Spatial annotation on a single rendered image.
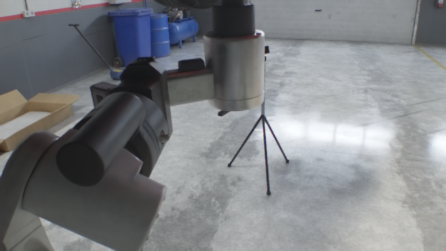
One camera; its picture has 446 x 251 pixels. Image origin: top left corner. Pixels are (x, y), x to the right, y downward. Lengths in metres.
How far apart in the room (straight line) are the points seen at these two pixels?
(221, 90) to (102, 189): 0.28
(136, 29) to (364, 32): 5.72
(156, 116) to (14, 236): 0.17
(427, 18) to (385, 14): 1.01
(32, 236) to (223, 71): 0.32
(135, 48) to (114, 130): 6.02
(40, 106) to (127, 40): 2.37
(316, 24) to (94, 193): 8.90
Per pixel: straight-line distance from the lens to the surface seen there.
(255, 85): 0.49
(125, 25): 6.26
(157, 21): 6.99
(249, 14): 0.48
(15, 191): 0.27
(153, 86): 0.39
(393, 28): 9.23
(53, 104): 4.44
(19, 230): 0.31
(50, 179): 0.26
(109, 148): 0.23
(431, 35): 9.40
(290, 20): 9.11
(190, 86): 0.48
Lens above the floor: 1.38
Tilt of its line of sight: 24 degrees down
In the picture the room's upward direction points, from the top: 2 degrees counter-clockwise
